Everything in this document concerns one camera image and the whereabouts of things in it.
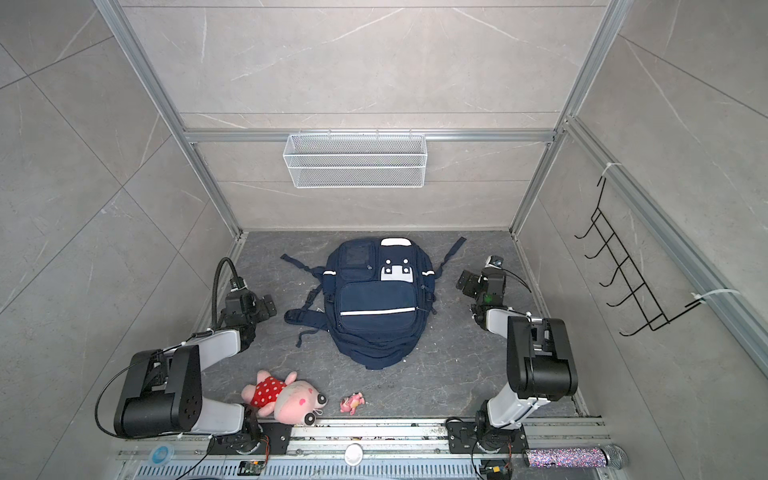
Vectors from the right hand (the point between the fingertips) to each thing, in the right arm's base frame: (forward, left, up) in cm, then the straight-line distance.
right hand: (476, 272), depth 97 cm
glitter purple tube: (-50, -22, -5) cm, 55 cm away
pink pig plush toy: (-38, +55, 0) cm, 67 cm away
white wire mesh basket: (+32, +41, +22) cm, 57 cm away
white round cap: (-49, +39, -7) cm, 63 cm away
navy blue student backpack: (-9, +33, 0) cm, 34 cm away
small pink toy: (-38, +40, -5) cm, 56 cm away
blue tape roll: (-48, +86, -7) cm, 99 cm away
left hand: (-7, +73, -1) cm, 73 cm away
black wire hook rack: (-29, -24, +25) cm, 45 cm away
